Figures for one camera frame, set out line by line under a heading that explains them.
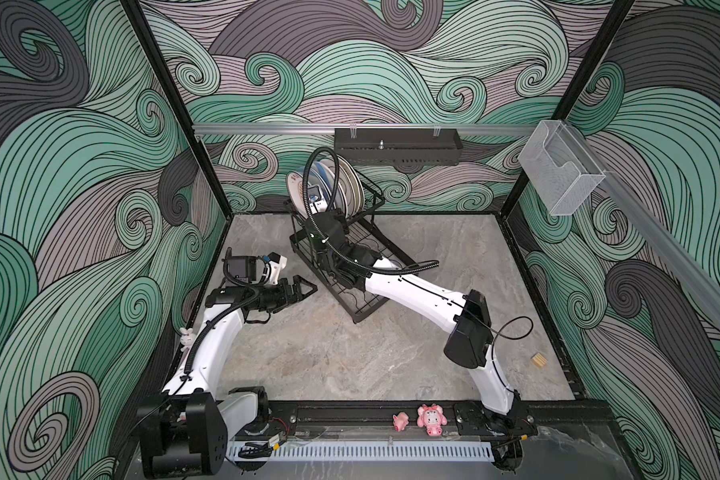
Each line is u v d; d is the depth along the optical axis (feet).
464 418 2.38
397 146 3.10
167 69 2.67
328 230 1.76
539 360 2.68
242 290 1.91
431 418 2.34
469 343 1.76
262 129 6.03
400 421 2.33
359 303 3.06
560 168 2.61
